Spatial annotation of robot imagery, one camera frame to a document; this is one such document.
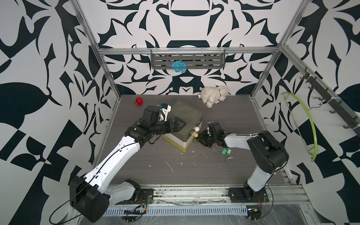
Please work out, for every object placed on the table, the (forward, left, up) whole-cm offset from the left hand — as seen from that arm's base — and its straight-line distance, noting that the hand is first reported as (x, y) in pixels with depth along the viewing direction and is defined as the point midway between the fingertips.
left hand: (180, 122), depth 73 cm
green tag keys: (-6, -31, -25) cm, 40 cm away
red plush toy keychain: (+36, +31, -22) cm, 52 cm away
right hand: (+4, -10, -23) cm, 26 cm away
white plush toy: (+35, -24, -17) cm, 45 cm away
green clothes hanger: (-18, -59, -1) cm, 62 cm away
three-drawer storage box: (-4, -1, -10) cm, 11 cm away
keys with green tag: (-6, -28, -26) cm, 38 cm away
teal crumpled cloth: (+39, -1, +9) cm, 40 cm away
